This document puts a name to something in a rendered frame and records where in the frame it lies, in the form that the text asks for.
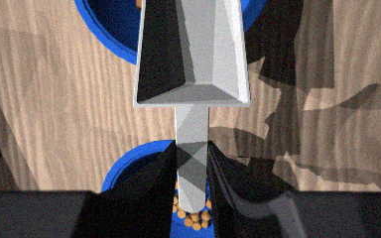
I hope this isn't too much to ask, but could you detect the blue bowl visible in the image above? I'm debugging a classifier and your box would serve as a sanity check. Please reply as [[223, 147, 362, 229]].
[[101, 140, 214, 238], [74, 0, 267, 65]]

